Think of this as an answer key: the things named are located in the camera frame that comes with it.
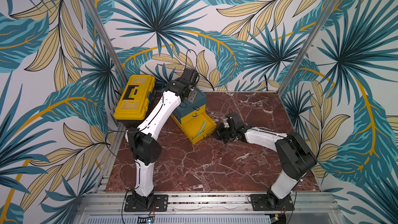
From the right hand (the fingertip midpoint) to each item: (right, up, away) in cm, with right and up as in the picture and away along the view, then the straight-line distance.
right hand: (209, 132), depth 90 cm
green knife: (-4, +1, +10) cm, 11 cm away
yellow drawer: (-11, +9, -1) cm, 15 cm away
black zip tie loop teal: (-8, +14, -4) cm, 16 cm away
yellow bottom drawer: (-11, +2, +10) cm, 15 cm away
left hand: (-12, +21, -6) cm, 25 cm away
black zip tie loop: (-8, +10, +2) cm, 13 cm away
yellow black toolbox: (-44, +19, +3) cm, 48 cm away
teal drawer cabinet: (-5, +19, -1) cm, 20 cm away
